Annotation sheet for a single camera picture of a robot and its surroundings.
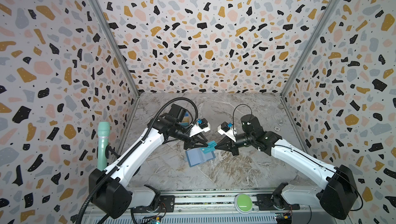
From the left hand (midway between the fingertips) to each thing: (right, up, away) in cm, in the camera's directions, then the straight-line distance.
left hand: (208, 141), depth 70 cm
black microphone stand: (-41, -3, -4) cm, 42 cm away
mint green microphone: (-43, +6, -7) cm, 44 cm away
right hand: (+5, -3, +1) cm, 6 cm away
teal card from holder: (+1, -3, 0) cm, 3 cm away
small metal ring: (+46, +1, +33) cm, 57 cm away
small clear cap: (+49, +5, +35) cm, 61 cm away
